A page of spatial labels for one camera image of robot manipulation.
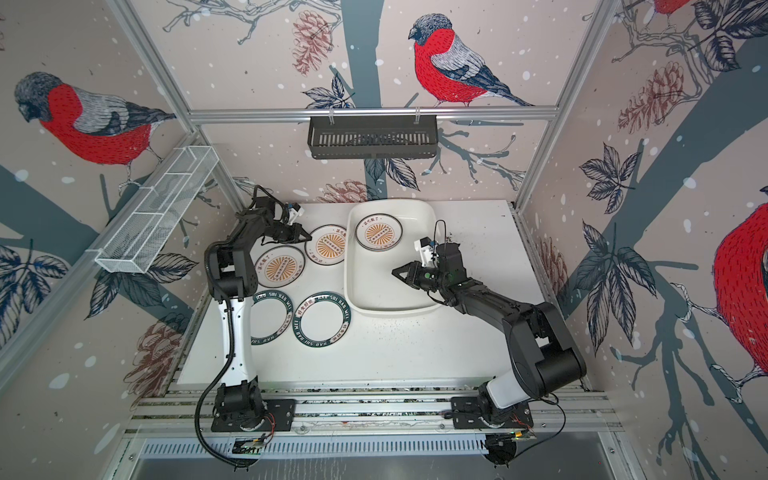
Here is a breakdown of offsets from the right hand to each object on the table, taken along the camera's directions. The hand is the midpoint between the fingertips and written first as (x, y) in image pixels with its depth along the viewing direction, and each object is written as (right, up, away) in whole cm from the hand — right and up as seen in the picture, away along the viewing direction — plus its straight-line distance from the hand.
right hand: (392, 276), depth 85 cm
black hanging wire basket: (-7, +48, +22) cm, 53 cm away
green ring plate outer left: (-39, -14, +8) cm, 42 cm away
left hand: (-31, +11, +22) cm, 40 cm away
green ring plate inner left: (-22, -14, +6) cm, 27 cm away
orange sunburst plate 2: (-41, +1, +19) cm, 45 cm away
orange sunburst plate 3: (-5, +13, +26) cm, 29 cm away
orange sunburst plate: (-24, +8, +23) cm, 34 cm away
